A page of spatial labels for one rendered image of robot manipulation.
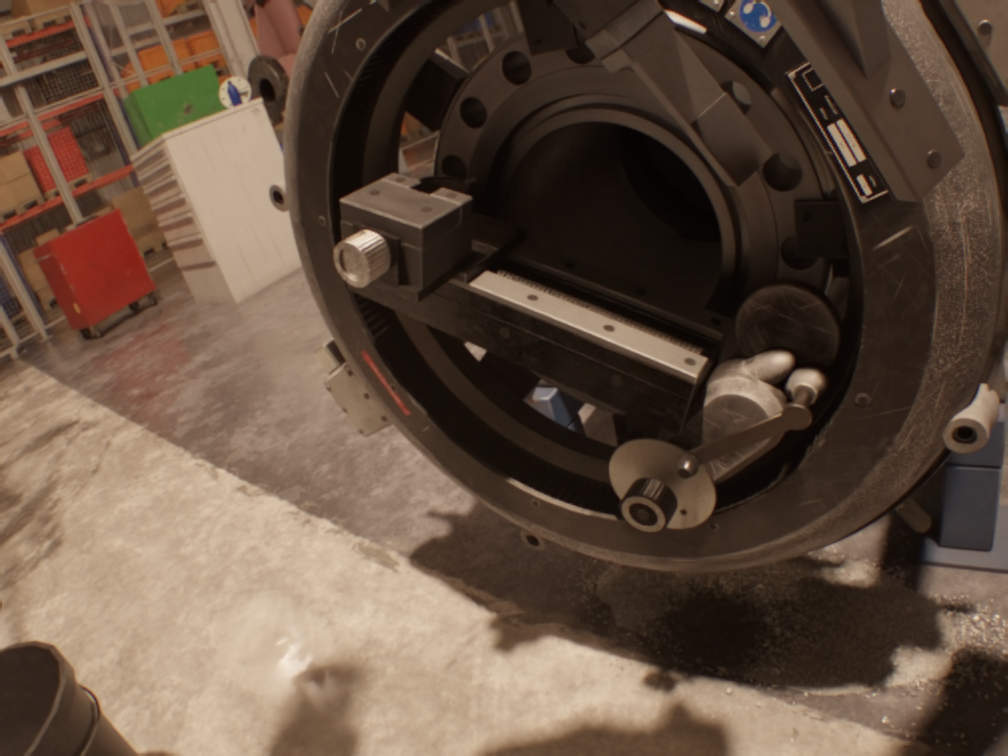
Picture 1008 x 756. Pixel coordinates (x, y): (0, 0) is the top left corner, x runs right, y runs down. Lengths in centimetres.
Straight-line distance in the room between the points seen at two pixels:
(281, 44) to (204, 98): 302
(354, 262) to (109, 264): 530
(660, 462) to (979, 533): 60
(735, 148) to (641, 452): 37
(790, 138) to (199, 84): 768
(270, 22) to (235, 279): 194
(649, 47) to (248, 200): 419
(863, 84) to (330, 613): 124
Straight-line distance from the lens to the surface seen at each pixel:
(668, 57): 34
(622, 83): 65
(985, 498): 105
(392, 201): 61
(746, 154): 35
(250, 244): 443
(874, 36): 22
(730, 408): 59
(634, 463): 66
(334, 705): 116
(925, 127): 24
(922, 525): 81
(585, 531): 77
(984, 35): 49
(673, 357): 57
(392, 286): 61
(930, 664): 99
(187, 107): 794
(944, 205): 48
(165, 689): 143
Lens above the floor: 80
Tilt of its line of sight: 24 degrees down
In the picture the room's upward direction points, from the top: 20 degrees counter-clockwise
